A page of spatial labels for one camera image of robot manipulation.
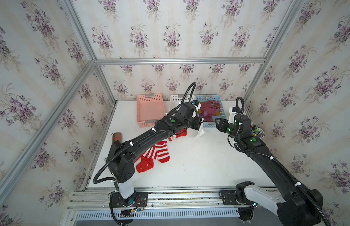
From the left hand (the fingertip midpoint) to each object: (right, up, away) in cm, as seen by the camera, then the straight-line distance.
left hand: (202, 121), depth 77 cm
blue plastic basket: (+15, +18, +38) cm, 44 cm away
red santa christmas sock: (-10, -9, +21) cm, 25 cm away
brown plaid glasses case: (-55, -11, +16) cm, 59 cm away
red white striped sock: (-25, -20, +13) cm, 35 cm away
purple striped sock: (+11, +7, +30) cm, 33 cm away
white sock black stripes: (+1, -7, +10) cm, 13 cm away
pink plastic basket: (-37, +9, +40) cm, 55 cm away
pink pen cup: (+37, -7, +11) cm, 40 cm away
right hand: (+11, +1, +2) cm, 11 cm away
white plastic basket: (-16, +15, +41) cm, 47 cm away
